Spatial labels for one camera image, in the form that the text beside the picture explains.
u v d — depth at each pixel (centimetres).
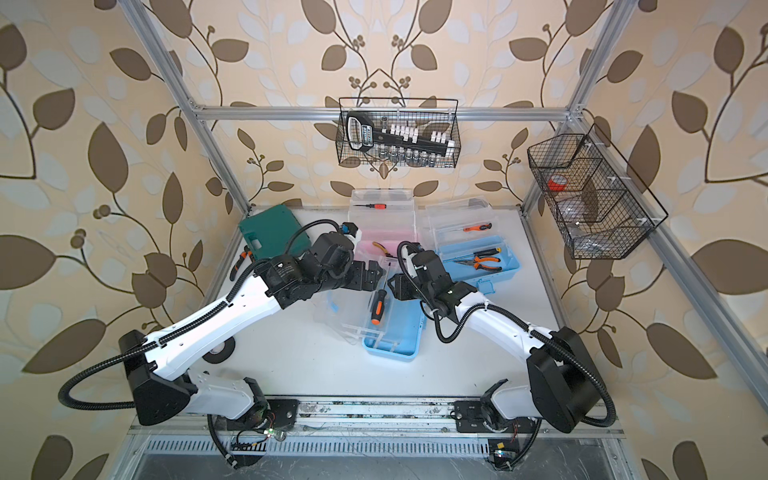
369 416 75
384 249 107
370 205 105
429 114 91
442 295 62
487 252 103
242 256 105
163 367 40
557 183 81
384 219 108
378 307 76
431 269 63
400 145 86
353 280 64
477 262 102
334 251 53
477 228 102
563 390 41
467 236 112
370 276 64
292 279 48
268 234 110
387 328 74
